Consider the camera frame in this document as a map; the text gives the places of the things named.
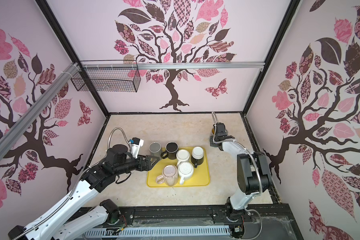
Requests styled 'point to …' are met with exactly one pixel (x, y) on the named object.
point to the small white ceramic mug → (182, 155)
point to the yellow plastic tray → (201, 176)
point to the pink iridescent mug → (169, 176)
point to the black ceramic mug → (171, 148)
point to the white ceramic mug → (185, 171)
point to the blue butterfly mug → (212, 131)
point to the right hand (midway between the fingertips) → (217, 138)
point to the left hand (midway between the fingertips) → (154, 161)
